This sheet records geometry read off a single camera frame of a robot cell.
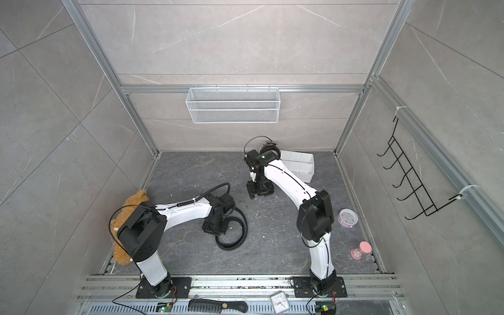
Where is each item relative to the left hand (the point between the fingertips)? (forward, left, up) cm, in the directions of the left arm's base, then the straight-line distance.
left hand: (224, 231), depth 88 cm
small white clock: (-27, -23, +2) cm, 35 cm away
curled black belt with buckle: (-8, -2, +1) cm, 8 cm away
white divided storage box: (+35, -41, +4) cm, 54 cm away
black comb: (-27, +3, 0) cm, 27 cm away
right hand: (+11, -17, +12) cm, 23 cm away
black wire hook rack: (+4, -69, +31) cm, 76 cm away
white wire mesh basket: (+56, -5, +29) cm, 64 cm away
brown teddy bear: (-10, +40, +6) cm, 41 cm away
